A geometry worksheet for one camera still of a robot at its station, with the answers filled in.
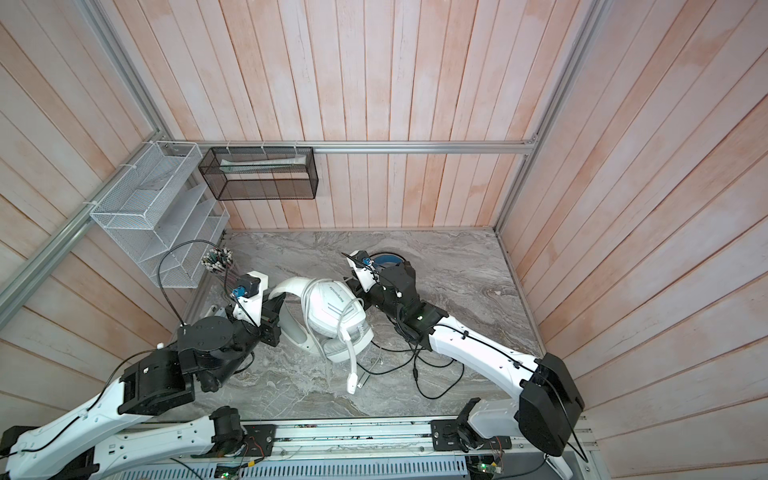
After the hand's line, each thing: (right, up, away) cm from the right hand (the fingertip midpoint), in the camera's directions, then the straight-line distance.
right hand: (352, 275), depth 75 cm
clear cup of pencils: (-42, +4, +14) cm, 44 cm away
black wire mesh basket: (-35, +35, +29) cm, 57 cm away
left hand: (-13, -5, -15) cm, 20 cm away
